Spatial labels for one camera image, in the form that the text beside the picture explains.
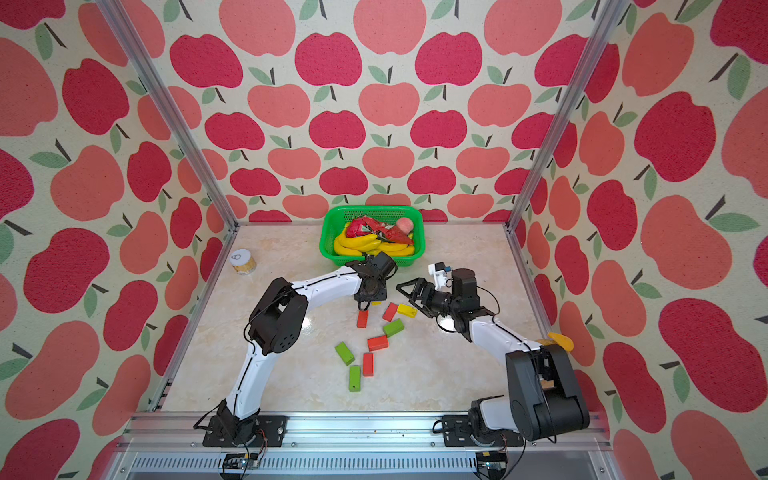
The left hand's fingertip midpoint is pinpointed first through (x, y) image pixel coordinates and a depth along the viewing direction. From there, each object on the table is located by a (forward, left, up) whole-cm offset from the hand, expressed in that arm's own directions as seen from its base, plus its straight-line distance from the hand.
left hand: (381, 300), depth 99 cm
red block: (-7, +6, -1) cm, 9 cm away
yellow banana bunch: (+18, +5, +8) cm, 20 cm away
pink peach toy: (+29, -9, +8) cm, 31 cm away
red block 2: (-5, -3, 0) cm, 6 cm away
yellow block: (-6, +2, +8) cm, 10 cm away
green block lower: (-25, +7, 0) cm, 26 cm away
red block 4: (-21, +4, -1) cm, 22 cm away
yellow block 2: (-4, -8, +1) cm, 10 cm away
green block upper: (-10, -4, 0) cm, 11 cm away
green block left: (-18, +11, +1) cm, 21 cm away
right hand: (-7, -7, +13) cm, 16 cm away
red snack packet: (+27, +8, +9) cm, 29 cm away
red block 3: (-16, +1, +1) cm, 16 cm away
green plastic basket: (+34, +18, +6) cm, 39 cm away
